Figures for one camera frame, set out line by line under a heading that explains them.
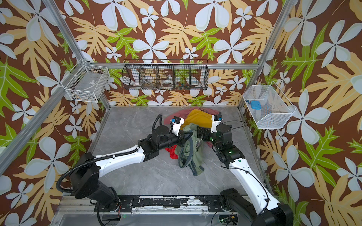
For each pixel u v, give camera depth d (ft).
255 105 2.83
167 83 3.24
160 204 2.45
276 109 2.59
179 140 2.16
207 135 2.22
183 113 3.67
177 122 2.14
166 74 3.20
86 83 2.82
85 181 1.38
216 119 2.14
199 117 3.25
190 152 2.53
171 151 2.91
